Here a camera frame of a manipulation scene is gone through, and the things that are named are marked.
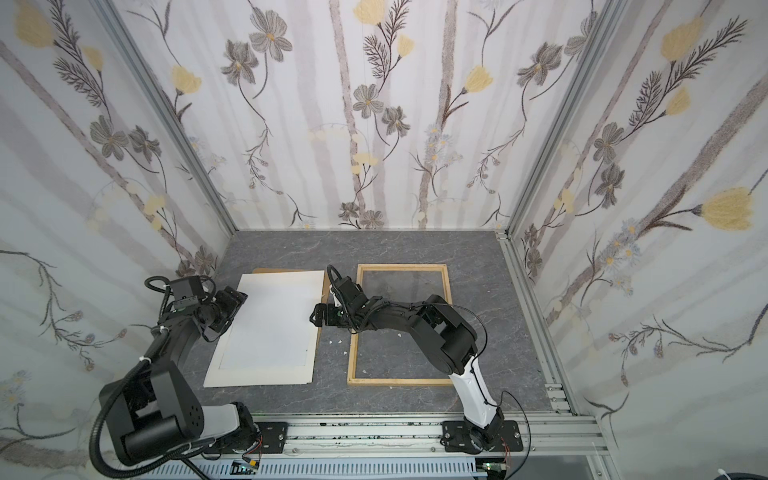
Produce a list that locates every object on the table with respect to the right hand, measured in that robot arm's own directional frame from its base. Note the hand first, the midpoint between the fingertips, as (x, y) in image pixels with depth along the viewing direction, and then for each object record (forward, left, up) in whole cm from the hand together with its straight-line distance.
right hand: (312, 310), depth 89 cm
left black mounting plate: (-33, +5, -5) cm, 34 cm away
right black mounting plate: (-32, -41, -4) cm, 52 cm away
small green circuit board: (-39, +12, -9) cm, 42 cm away
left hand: (+3, +23, +4) cm, 23 cm away
